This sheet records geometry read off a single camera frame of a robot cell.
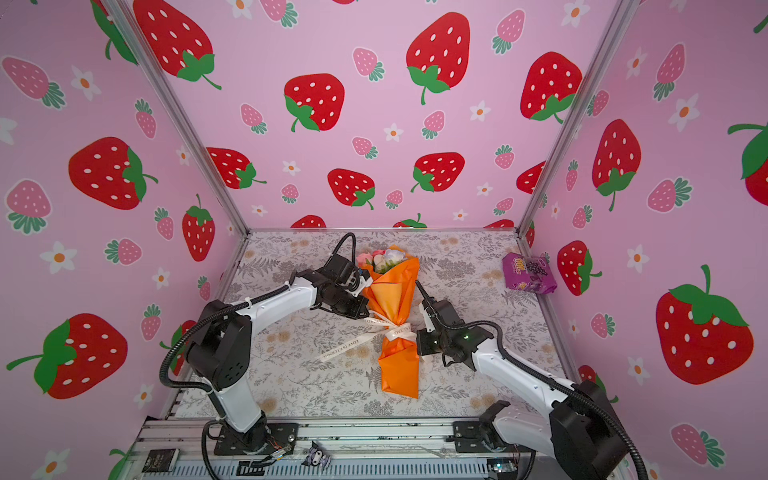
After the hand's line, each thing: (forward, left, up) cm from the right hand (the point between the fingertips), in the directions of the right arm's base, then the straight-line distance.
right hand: (415, 338), depth 84 cm
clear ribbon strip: (+1, +7, +2) cm, 7 cm away
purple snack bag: (+29, -37, -2) cm, 47 cm away
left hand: (+6, +14, +1) cm, 16 cm away
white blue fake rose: (+29, +10, +1) cm, 31 cm away
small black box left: (-36, +58, -4) cm, 68 cm away
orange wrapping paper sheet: (+13, +9, +3) cm, 16 cm away
